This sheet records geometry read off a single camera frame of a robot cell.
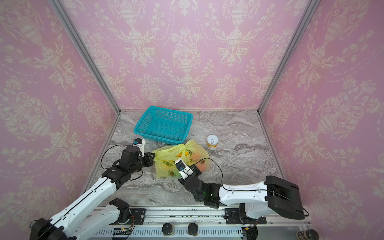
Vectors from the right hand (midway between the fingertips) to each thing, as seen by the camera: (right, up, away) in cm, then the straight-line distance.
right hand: (184, 162), depth 75 cm
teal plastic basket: (-16, +18, +30) cm, 39 cm away
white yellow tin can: (+16, +8, +22) cm, 29 cm away
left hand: (-16, +2, +7) cm, 18 cm away
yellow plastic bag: (+3, +4, +7) cm, 9 cm away
